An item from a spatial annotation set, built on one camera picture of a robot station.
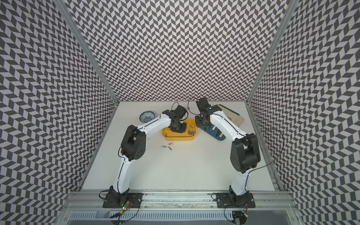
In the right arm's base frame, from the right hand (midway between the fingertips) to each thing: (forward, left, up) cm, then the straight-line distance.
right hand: (202, 125), depth 89 cm
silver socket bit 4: (+8, +7, -14) cm, 17 cm away
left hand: (0, +13, -9) cm, 15 cm away
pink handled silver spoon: (-1, -14, -11) cm, 17 cm away
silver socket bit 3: (-9, +22, -14) cm, 27 cm away
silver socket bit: (-8, +20, -10) cm, 24 cm away
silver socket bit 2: (-8, +26, -13) cm, 31 cm away
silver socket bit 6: (0, +25, -12) cm, 27 cm away
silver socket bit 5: (+1, +7, -12) cm, 14 cm away
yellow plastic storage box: (-2, +19, -10) cm, 22 cm away
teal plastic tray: (+3, -8, -12) cm, 15 cm away
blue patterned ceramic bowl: (+16, +41, -10) cm, 45 cm away
